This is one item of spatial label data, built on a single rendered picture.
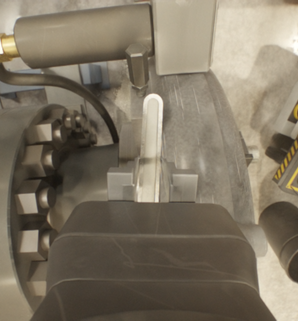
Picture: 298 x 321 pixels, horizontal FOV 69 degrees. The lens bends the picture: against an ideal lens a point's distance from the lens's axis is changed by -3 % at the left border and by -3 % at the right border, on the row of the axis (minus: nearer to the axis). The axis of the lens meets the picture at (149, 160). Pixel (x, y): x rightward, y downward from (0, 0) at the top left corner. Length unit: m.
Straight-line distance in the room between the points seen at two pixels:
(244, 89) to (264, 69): 0.13
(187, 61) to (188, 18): 0.06
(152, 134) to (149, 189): 0.04
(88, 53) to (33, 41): 0.08
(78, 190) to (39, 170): 0.10
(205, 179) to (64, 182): 0.35
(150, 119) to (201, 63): 0.22
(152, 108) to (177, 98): 0.16
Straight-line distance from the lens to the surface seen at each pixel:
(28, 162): 0.46
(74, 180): 0.52
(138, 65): 0.24
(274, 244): 1.44
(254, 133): 1.32
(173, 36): 0.34
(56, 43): 0.37
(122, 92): 1.16
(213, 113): 0.31
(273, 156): 1.26
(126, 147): 0.46
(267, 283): 2.05
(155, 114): 0.15
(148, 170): 0.16
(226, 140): 0.31
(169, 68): 0.35
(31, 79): 0.48
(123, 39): 0.35
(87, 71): 0.93
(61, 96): 0.95
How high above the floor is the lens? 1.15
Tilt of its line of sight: 69 degrees down
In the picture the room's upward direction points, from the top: 178 degrees clockwise
